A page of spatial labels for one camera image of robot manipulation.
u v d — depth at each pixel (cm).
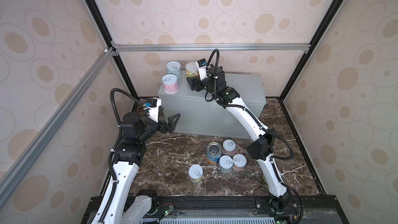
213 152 81
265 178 66
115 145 51
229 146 88
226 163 82
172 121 60
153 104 55
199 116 94
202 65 68
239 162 83
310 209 73
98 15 77
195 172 79
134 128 49
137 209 54
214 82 61
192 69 75
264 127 56
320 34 85
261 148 63
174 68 78
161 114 87
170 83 71
